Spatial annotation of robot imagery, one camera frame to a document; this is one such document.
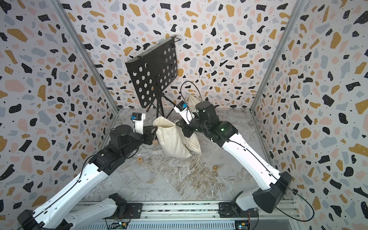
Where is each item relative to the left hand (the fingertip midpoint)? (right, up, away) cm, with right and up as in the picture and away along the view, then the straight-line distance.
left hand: (156, 126), depth 69 cm
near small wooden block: (-16, -22, +21) cm, 34 cm away
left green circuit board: (-18, -49, +2) cm, 52 cm away
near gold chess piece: (+31, -26, +19) cm, 45 cm away
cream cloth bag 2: (+16, +19, +46) cm, 52 cm away
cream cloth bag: (+18, -12, +21) cm, 30 cm away
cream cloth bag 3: (+7, -7, +4) cm, 10 cm away
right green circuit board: (+42, -49, +3) cm, 65 cm away
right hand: (+10, +2, -3) cm, 11 cm away
